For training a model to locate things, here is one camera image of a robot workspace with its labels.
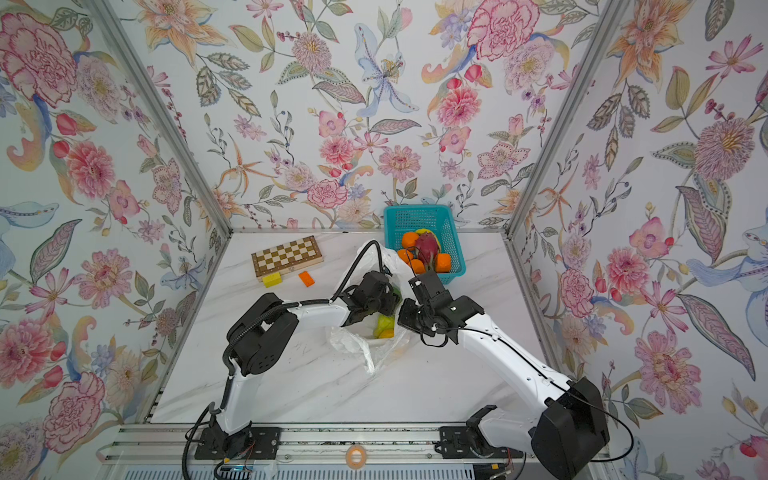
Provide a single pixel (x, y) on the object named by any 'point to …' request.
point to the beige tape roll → (349, 459)
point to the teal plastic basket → (402, 219)
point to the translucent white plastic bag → (357, 338)
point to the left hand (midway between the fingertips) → (397, 297)
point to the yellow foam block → (272, 280)
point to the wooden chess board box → (287, 257)
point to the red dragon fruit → (428, 247)
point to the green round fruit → (398, 293)
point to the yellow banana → (422, 231)
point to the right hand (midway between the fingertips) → (397, 316)
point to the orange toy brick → (306, 278)
